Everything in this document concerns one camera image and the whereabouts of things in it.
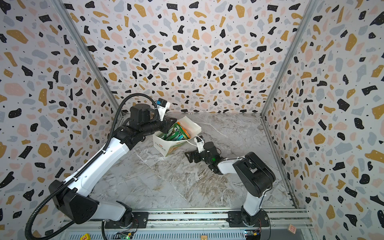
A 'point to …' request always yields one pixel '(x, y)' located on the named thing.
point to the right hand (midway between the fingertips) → (189, 148)
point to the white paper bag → (166, 147)
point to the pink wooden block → (292, 229)
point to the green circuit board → (124, 236)
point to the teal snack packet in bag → (179, 137)
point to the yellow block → (87, 236)
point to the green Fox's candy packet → (178, 125)
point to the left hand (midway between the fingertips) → (176, 117)
